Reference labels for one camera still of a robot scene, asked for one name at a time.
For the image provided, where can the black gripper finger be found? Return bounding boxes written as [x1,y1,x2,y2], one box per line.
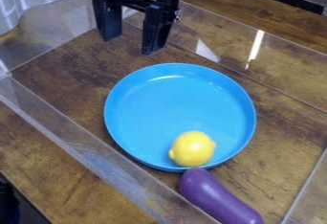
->
[142,4,174,55]
[92,0,123,41]

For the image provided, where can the blue round plastic tray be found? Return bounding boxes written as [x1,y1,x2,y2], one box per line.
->
[104,63,256,172]

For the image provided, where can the yellow toy lemon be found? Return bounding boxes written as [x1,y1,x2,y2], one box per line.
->
[168,131,216,168]

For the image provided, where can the purple toy eggplant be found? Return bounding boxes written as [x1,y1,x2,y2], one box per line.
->
[179,168,264,224]

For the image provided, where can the clear acrylic front wall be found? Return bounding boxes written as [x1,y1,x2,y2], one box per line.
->
[0,74,223,224]

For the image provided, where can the clear acrylic right wall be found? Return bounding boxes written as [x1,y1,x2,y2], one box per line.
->
[282,148,327,224]

